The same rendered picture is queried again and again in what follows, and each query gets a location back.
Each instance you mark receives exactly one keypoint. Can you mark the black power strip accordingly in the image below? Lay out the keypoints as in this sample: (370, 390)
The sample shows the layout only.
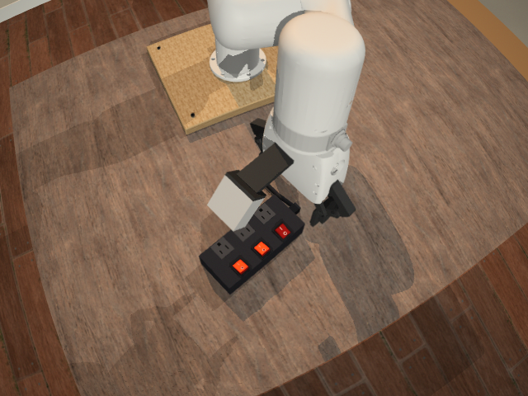
(240, 254)

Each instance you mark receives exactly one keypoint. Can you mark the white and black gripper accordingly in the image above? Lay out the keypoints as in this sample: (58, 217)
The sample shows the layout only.
(314, 174)

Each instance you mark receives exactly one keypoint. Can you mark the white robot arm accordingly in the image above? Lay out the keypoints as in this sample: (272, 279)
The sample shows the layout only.
(319, 62)

